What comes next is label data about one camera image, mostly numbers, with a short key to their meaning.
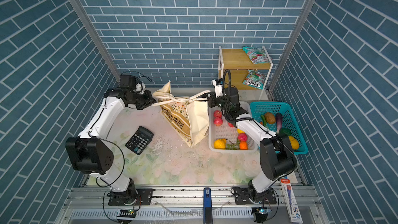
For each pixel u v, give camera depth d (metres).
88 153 0.45
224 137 0.94
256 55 0.91
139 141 0.91
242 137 0.89
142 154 0.87
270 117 0.99
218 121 0.96
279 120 0.99
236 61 0.92
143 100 0.74
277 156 0.46
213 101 0.76
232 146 0.88
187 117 0.76
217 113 1.01
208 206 0.71
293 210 0.69
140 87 0.74
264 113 1.04
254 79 1.02
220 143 0.85
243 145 0.86
